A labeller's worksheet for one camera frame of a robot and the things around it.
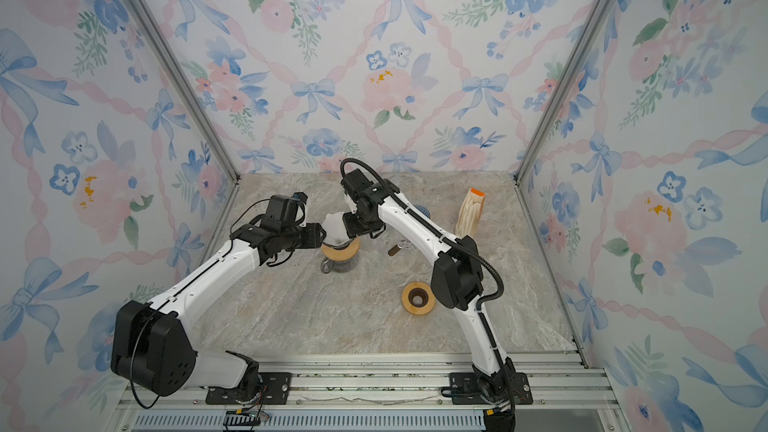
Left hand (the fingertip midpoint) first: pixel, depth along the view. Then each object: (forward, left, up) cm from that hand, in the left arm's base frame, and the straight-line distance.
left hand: (319, 230), depth 85 cm
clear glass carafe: (-4, -1, -13) cm, 14 cm away
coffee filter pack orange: (+12, -46, -7) cm, 48 cm away
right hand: (+3, -9, -3) cm, 10 cm away
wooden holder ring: (-16, -31, -14) cm, 38 cm away
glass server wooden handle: (0, -21, -11) cm, 24 cm away
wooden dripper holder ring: (-4, -8, -6) cm, 11 cm away
